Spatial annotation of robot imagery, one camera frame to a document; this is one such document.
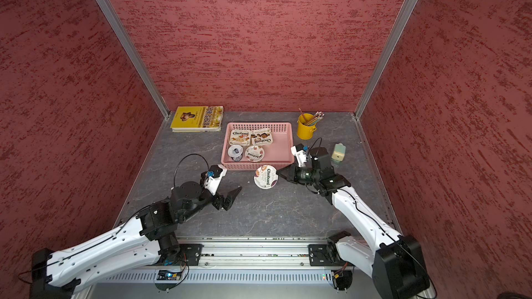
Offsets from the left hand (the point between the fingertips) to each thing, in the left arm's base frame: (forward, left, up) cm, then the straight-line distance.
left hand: (229, 184), depth 73 cm
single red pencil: (+44, -31, -8) cm, 54 cm away
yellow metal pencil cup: (+35, -32, -12) cm, 49 cm away
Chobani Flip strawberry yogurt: (+32, 0, -14) cm, 35 cm away
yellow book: (+46, +27, -15) cm, 55 cm away
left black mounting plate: (-19, +14, -18) cm, 30 cm away
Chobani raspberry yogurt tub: (+22, -7, -14) cm, 27 cm away
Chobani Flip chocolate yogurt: (+32, -9, -14) cm, 37 cm away
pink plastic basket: (+26, -19, -19) cm, 37 cm away
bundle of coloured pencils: (+37, -37, -2) cm, 52 cm away
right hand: (+4, -17, -2) cm, 17 cm away
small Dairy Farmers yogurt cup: (+23, +2, -13) cm, 26 cm away
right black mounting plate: (-20, -34, -18) cm, 43 cm away
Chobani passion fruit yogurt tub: (+4, -13, -2) cm, 14 cm away
